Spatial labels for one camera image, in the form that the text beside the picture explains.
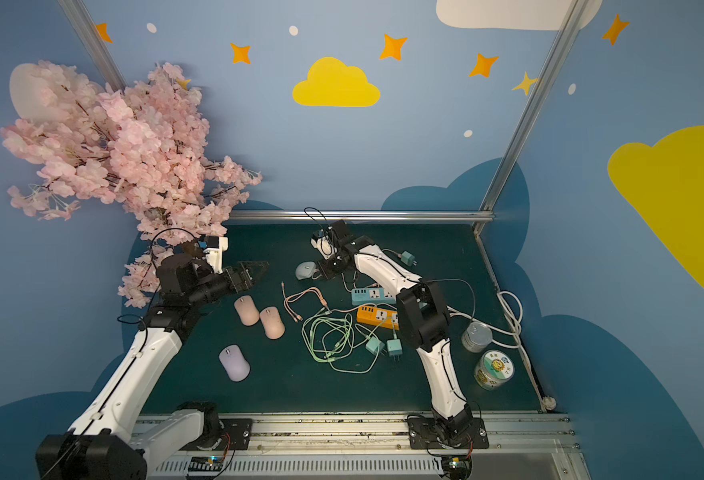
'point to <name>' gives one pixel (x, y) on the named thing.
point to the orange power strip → (376, 316)
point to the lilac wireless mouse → (234, 363)
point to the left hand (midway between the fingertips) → (261, 263)
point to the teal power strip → (371, 296)
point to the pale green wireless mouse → (304, 270)
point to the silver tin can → (476, 337)
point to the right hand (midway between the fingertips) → (327, 266)
